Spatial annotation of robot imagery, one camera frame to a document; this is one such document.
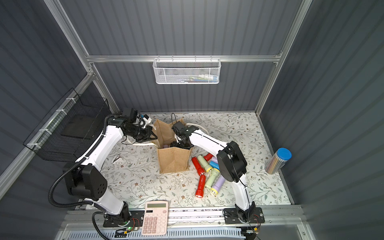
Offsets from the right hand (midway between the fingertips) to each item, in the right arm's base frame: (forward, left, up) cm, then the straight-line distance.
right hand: (176, 152), depth 88 cm
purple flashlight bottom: (-16, -24, -6) cm, 29 cm away
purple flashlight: (+8, +9, -5) cm, 12 cm away
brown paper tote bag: (-6, +2, +3) cm, 7 cm away
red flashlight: (-6, -13, -6) cm, 15 cm away
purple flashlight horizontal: (-1, -23, -6) cm, 24 cm away
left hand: (+2, +9, +11) cm, 15 cm away
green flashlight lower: (-12, -21, -6) cm, 25 cm away
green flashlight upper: (-4, -17, -6) cm, 18 cm away
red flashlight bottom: (-21, -13, -6) cm, 26 cm away
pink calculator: (-34, +8, -7) cm, 36 cm away
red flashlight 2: (+1, -20, -7) cm, 21 cm away
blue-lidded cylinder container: (-8, -55, +8) cm, 56 cm away
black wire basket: (+1, +52, +21) cm, 56 cm away
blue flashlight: (-5, -23, -6) cm, 24 cm away
